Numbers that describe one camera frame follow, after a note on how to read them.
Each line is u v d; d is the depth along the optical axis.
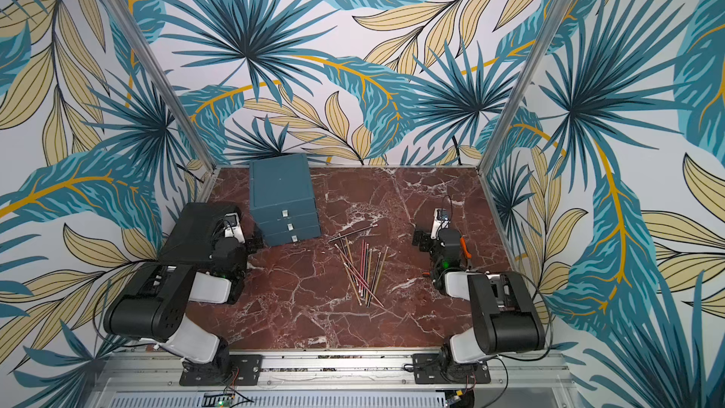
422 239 0.84
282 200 0.82
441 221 0.78
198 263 0.90
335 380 0.73
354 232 1.00
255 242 0.86
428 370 0.73
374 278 0.90
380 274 0.90
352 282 0.88
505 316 0.45
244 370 0.74
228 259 0.70
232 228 0.77
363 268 0.91
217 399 0.72
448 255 0.71
